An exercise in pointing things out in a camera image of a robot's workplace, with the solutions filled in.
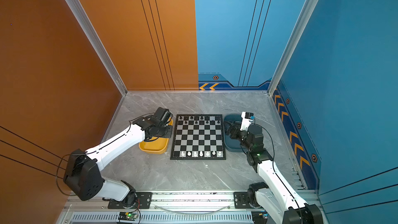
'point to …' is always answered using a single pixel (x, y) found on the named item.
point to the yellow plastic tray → (156, 146)
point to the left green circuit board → (130, 216)
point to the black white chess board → (198, 137)
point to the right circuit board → (260, 217)
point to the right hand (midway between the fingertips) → (227, 123)
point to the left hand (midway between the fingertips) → (169, 129)
